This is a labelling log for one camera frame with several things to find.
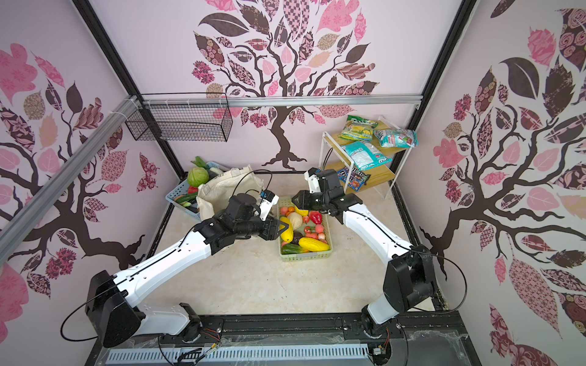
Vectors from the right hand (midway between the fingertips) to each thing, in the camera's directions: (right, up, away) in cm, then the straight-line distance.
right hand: (295, 197), depth 81 cm
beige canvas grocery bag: (-33, +1, +8) cm, 34 cm away
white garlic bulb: (0, -10, +14) cm, 17 cm away
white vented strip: (-37, -52, -9) cm, 64 cm away
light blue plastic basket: (-58, -1, +20) cm, 61 cm away
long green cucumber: (-51, -1, +19) cm, 54 cm away
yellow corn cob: (+7, -19, +4) cm, 20 cm away
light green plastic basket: (+5, -16, +11) cm, 20 cm away
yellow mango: (-3, -15, +4) cm, 16 cm away
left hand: (-4, -10, -6) cm, 12 cm away
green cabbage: (-45, +10, +22) cm, 51 cm away
